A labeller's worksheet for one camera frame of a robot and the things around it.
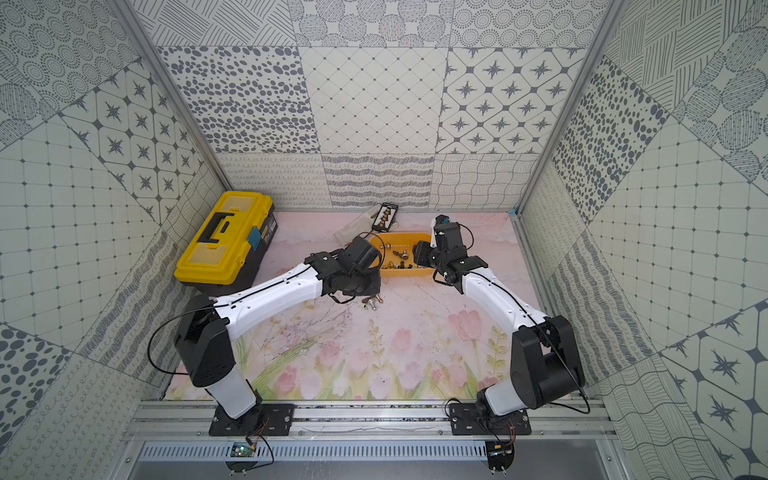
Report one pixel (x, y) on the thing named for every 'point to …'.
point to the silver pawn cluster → (372, 303)
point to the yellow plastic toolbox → (227, 251)
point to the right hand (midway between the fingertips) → (419, 254)
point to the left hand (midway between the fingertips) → (381, 277)
